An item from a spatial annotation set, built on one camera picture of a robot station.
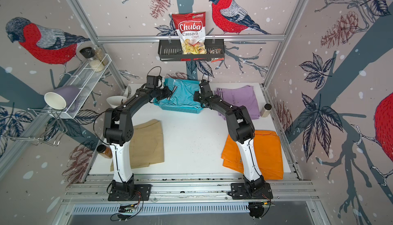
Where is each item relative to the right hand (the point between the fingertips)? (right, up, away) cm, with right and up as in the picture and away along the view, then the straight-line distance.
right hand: (194, 93), depth 104 cm
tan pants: (-29, -32, -13) cm, 45 cm away
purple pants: (+36, -1, +8) cm, 37 cm away
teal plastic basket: (-11, -10, -4) cm, 16 cm away
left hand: (-14, +4, -4) cm, 15 cm away
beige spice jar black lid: (+46, -11, -8) cm, 48 cm away
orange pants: (+43, -33, -19) cm, 57 cm away
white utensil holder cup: (-51, -5, -8) cm, 52 cm away
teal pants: (-8, -1, 0) cm, 8 cm away
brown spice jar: (-47, -31, -26) cm, 61 cm away
